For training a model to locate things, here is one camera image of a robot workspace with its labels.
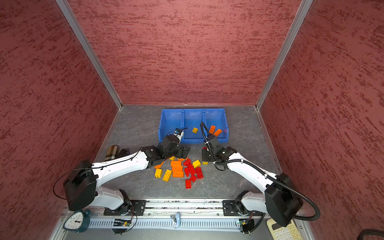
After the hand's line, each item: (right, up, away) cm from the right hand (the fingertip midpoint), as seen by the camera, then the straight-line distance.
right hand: (203, 158), depth 84 cm
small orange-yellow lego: (-5, +15, +20) cm, 25 cm away
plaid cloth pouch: (-56, +2, +6) cm, 57 cm away
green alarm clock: (-59, -25, -17) cm, 66 cm away
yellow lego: (-4, -5, +4) cm, 7 cm away
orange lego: (+11, +13, +19) cm, 26 cm away
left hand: (-12, +6, 0) cm, 14 cm away
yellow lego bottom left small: (-26, -8, -1) cm, 27 cm away
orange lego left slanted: (-20, +3, -24) cm, 31 cm away
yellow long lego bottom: (-21, -10, +1) cm, 24 cm away
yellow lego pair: (+1, -4, +4) cm, 6 cm away
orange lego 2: (-13, -3, +6) cm, 15 cm away
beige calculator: (+34, -29, -17) cm, 48 cm away
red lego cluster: (-9, -7, +2) cm, 11 cm away
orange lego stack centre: (-16, -8, +3) cm, 18 cm away
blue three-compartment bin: (-24, +22, +27) cm, 43 cm away
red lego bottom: (-9, -14, -2) cm, 17 cm away
